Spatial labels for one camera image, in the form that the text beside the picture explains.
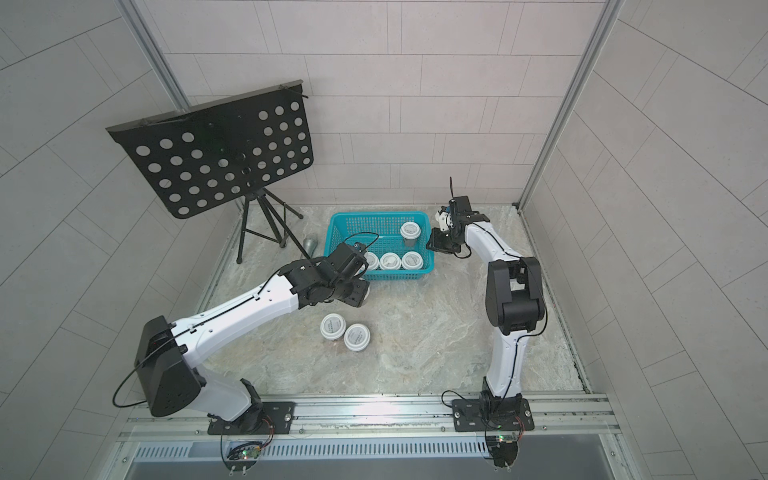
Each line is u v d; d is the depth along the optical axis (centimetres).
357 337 78
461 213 78
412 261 93
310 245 102
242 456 64
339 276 58
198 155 65
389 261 93
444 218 88
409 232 100
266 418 69
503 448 68
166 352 40
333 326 80
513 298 52
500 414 65
